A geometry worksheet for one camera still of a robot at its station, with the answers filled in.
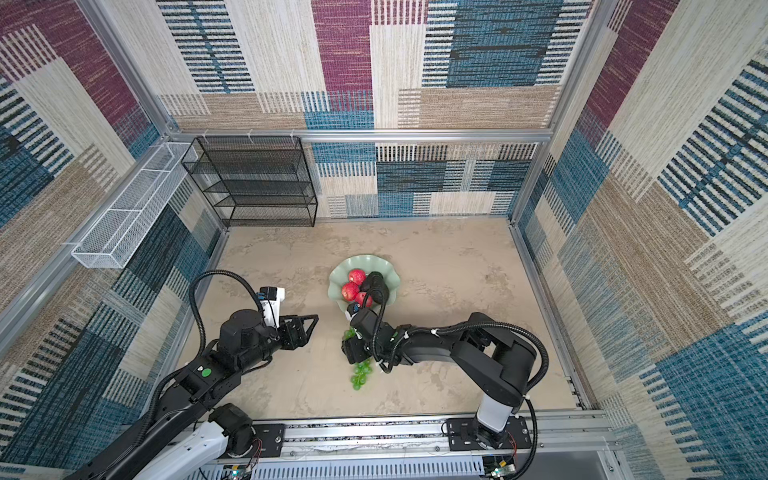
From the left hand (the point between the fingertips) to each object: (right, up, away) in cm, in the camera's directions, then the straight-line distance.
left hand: (308, 314), depth 75 cm
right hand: (+10, -12, +13) cm, 21 cm away
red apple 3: (+11, +1, +18) cm, 21 cm away
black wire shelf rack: (-29, +43, +33) cm, 62 cm away
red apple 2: (+8, +3, +19) cm, 21 cm away
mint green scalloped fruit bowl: (+13, +11, +27) cm, 32 cm away
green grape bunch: (+12, -16, +6) cm, 21 cm away
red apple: (+10, +7, +24) cm, 27 cm away
